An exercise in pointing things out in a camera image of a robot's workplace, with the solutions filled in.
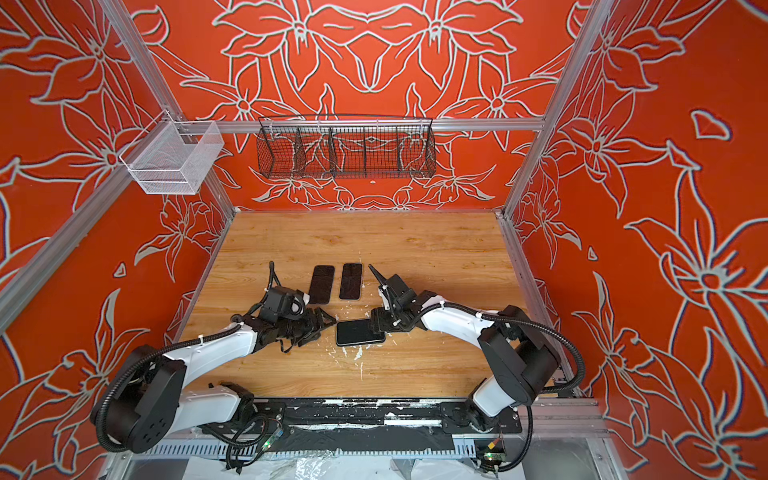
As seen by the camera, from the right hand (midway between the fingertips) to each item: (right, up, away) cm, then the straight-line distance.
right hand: (372, 324), depth 85 cm
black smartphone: (-5, -3, +2) cm, 6 cm away
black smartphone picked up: (-17, +10, +12) cm, 23 cm away
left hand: (-12, 0, 0) cm, 12 cm away
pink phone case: (-8, +9, +12) cm, 17 cm away
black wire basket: (-9, +57, +14) cm, 59 cm away
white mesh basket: (-62, +51, +7) cm, 81 cm away
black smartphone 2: (-8, +10, +16) cm, 20 cm away
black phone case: (-5, -3, +2) cm, 6 cm away
